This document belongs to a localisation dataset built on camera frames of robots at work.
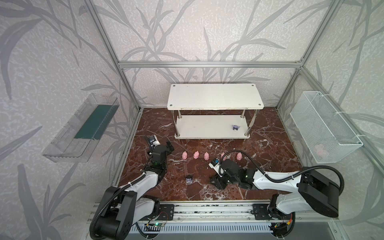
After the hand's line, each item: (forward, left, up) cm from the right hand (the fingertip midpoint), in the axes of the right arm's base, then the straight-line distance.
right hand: (211, 175), depth 82 cm
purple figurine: (+29, -16, +5) cm, 34 cm away
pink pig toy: (+13, +16, -2) cm, 21 cm away
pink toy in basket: (+7, -54, +17) cm, 57 cm away
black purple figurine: (-3, +12, +1) cm, 13 cm away
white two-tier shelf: (+53, -4, -5) cm, 53 cm away
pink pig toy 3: (+12, +3, -2) cm, 13 cm away
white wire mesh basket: (+6, -48, +30) cm, 57 cm away
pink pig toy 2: (+14, +9, -3) cm, 17 cm away
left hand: (+20, +28, +8) cm, 35 cm away
